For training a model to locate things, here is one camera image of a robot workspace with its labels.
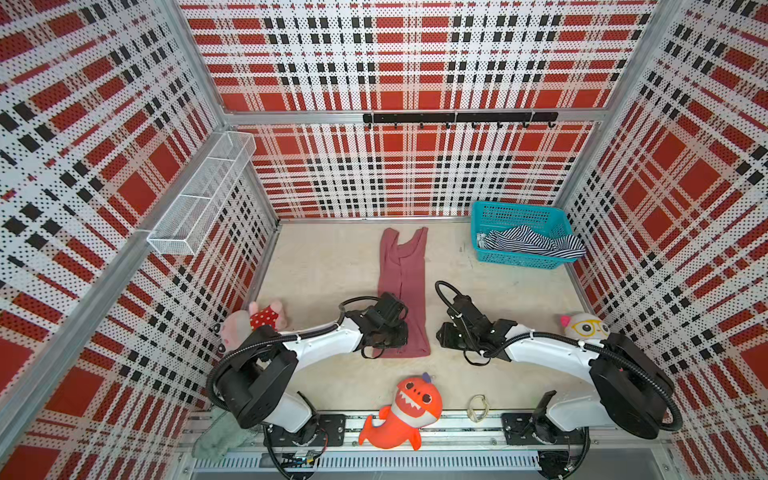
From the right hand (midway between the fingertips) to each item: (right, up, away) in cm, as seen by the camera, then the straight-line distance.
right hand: (444, 335), depth 87 cm
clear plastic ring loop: (+8, -16, -9) cm, 20 cm away
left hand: (-10, -1, 0) cm, 10 cm away
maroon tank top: (-12, +18, +17) cm, 27 cm away
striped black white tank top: (+35, +29, +24) cm, 52 cm away
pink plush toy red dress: (-61, +3, +1) cm, 61 cm away
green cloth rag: (-57, -20, -15) cm, 62 cm away
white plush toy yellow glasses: (+40, +3, -3) cm, 40 cm away
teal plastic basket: (+45, +36, +27) cm, 64 cm away
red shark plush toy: (-9, -12, -16) cm, 22 cm away
